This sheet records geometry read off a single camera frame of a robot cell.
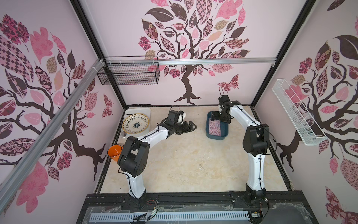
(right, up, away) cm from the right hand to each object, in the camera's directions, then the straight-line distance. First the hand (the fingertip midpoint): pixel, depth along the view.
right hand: (217, 121), depth 99 cm
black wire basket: (-66, +35, -4) cm, 75 cm away
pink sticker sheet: (-1, -5, +5) cm, 7 cm away
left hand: (-20, -6, -9) cm, 23 cm away
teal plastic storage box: (+7, -5, +5) cm, 10 cm away
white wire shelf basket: (+42, -3, -25) cm, 48 cm away
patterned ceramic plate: (-63, -2, +8) cm, 63 cm away
